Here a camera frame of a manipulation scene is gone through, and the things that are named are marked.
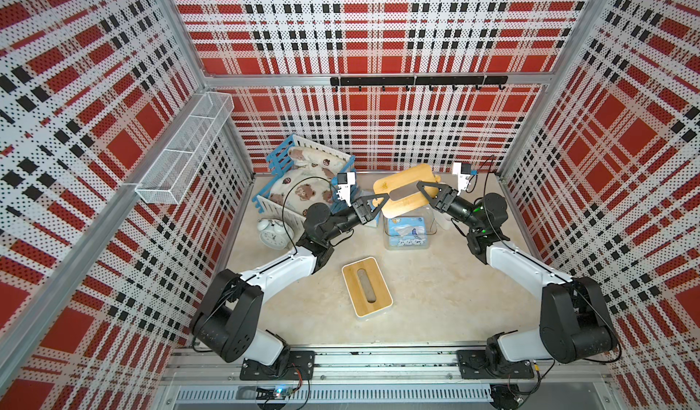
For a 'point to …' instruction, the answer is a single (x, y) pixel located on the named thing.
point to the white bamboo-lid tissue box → (367, 290)
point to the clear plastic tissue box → (427, 211)
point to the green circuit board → (272, 393)
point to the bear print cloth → (306, 181)
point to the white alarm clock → (273, 234)
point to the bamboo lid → (403, 189)
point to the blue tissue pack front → (407, 231)
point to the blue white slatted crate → (279, 158)
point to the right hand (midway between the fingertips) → (420, 185)
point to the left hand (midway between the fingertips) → (392, 196)
